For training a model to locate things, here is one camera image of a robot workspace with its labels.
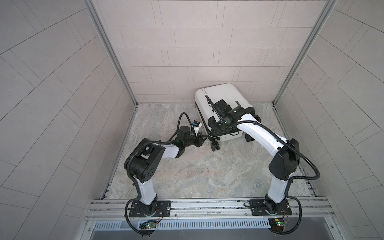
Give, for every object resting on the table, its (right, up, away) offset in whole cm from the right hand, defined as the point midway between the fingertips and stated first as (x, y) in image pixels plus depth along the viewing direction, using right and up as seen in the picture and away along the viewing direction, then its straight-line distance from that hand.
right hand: (213, 130), depth 83 cm
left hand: (-2, -3, +7) cm, 8 cm away
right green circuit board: (+28, -42, -15) cm, 53 cm away
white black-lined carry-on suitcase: (-3, +22, +13) cm, 25 cm away
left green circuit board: (-30, -40, -19) cm, 53 cm away
